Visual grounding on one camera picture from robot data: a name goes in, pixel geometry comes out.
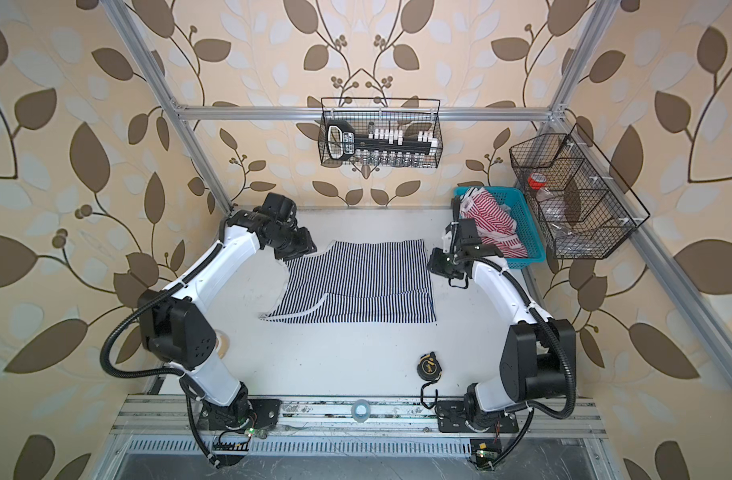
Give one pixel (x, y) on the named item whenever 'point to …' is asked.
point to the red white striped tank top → (494, 222)
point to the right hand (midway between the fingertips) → (431, 271)
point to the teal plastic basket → (528, 230)
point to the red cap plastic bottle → (537, 181)
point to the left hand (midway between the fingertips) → (312, 249)
